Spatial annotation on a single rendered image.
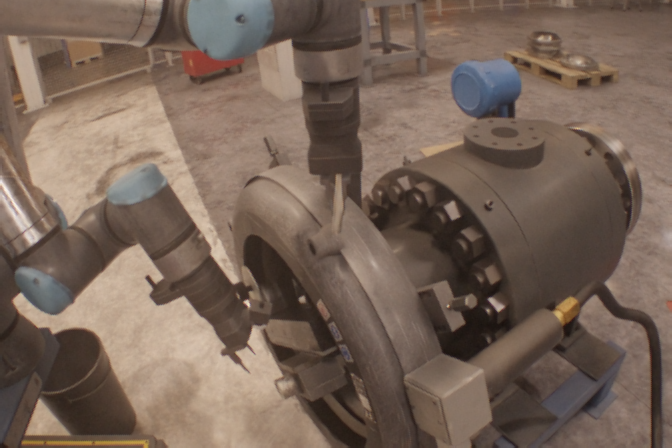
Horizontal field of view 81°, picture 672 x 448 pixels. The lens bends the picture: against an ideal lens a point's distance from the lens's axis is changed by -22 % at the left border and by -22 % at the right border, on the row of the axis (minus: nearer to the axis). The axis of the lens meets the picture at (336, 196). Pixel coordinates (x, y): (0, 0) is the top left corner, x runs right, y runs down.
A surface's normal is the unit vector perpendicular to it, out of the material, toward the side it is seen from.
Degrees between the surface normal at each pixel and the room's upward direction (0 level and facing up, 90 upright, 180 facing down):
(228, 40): 92
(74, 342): 87
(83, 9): 104
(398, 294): 41
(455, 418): 67
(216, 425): 0
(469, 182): 14
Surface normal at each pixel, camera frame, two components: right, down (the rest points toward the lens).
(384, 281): 0.22, -0.48
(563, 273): 0.46, 0.07
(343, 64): 0.44, 0.45
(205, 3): -0.56, 0.47
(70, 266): 0.85, -0.30
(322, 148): -0.04, 0.49
